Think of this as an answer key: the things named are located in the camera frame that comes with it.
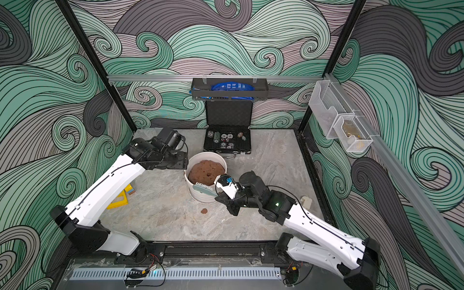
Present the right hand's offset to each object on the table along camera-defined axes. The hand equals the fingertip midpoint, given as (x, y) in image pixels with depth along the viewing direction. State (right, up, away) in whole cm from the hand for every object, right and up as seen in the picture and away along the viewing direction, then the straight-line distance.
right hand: (220, 195), depth 68 cm
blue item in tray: (+5, +50, +24) cm, 56 cm away
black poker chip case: (+3, +31, +51) cm, 60 cm away
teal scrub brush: (-6, +3, -3) cm, 7 cm away
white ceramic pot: (-12, -5, +15) cm, 20 cm away
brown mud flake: (-9, -13, +17) cm, 23 cm away
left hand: (-16, +13, +5) cm, 21 cm away
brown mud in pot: (-8, +6, +18) cm, 20 cm away
